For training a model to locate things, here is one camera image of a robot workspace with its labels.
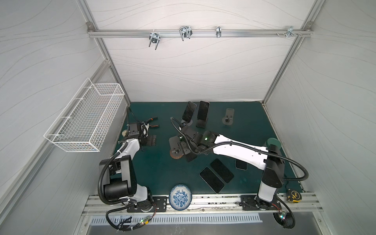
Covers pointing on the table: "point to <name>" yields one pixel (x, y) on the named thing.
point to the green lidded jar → (273, 141)
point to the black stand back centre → (201, 123)
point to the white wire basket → (83, 127)
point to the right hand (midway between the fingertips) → (187, 139)
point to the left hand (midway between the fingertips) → (150, 136)
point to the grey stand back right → (228, 120)
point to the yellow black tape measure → (293, 196)
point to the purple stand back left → (187, 123)
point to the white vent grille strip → (97, 220)
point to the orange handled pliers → (152, 119)
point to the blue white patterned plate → (180, 197)
